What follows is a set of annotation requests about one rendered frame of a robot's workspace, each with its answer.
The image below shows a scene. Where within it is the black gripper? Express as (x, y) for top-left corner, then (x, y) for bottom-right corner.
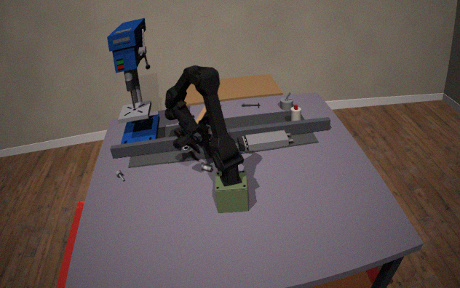
(173, 113), (210, 153)

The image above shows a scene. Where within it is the white bottle with red cap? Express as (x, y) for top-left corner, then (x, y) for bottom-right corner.
(291, 105), (301, 121)

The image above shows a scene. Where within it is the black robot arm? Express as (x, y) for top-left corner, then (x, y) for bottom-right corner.
(165, 65), (244, 186)

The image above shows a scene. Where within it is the blue drill press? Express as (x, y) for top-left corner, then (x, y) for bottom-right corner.
(107, 18), (159, 144)

